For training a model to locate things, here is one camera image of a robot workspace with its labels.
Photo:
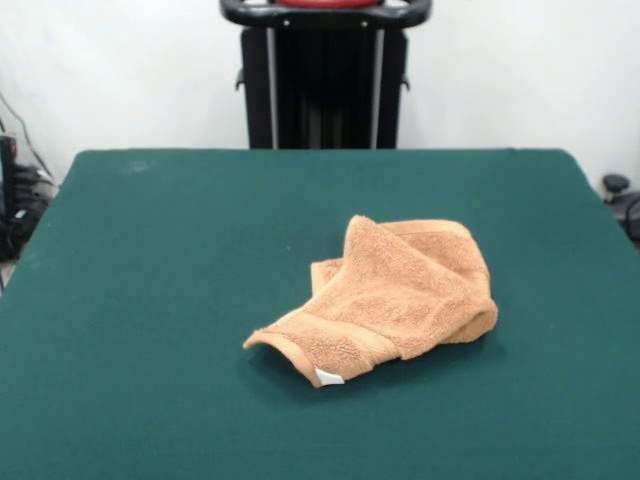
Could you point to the red robot arm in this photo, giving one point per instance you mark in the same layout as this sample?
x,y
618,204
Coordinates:
x,y
325,2

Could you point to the orange terry towel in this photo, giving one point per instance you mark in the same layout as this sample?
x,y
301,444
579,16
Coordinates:
x,y
400,295

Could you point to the dark green table cloth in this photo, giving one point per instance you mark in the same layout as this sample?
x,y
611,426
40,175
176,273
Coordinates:
x,y
150,325

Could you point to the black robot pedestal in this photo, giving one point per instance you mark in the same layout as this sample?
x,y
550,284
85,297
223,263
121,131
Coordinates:
x,y
325,85

